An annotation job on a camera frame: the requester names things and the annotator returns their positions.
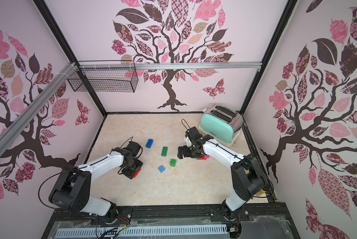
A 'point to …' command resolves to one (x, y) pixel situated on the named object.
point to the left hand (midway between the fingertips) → (140, 172)
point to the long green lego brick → (164, 152)
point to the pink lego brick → (207, 156)
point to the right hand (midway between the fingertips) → (185, 154)
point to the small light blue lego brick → (161, 169)
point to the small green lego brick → (173, 163)
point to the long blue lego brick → (149, 143)
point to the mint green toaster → (223, 123)
